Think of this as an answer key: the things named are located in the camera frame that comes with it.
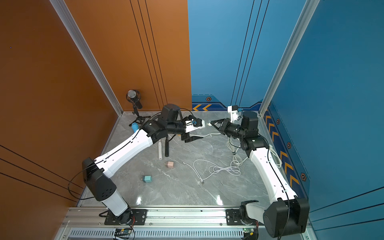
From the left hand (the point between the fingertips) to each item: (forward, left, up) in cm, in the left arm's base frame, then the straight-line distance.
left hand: (201, 125), depth 73 cm
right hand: (0, -5, +2) cm, 5 cm away
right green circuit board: (-39, -23, -32) cm, 56 cm away
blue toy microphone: (+21, +48, -27) cm, 59 cm away
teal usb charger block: (-17, +30, -27) cm, 44 cm away
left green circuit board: (-41, +36, -32) cm, 63 cm away
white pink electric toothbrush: (+2, +26, -28) cm, 39 cm away
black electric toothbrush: (+6, +22, -29) cm, 37 cm away
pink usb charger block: (-8, +18, -27) cm, 34 cm away
